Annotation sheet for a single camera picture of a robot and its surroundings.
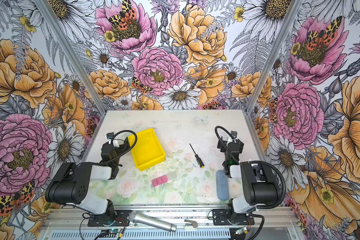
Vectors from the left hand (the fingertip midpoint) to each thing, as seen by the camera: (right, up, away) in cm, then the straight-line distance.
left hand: (120, 142), depth 94 cm
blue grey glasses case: (+60, -22, -11) cm, 65 cm away
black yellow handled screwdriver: (+49, -12, -2) cm, 50 cm away
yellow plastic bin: (+15, -7, +5) cm, 18 cm away
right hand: (+67, 0, 0) cm, 67 cm away
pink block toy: (+25, -21, -8) cm, 34 cm away
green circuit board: (+6, -39, -22) cm, 45 cm away
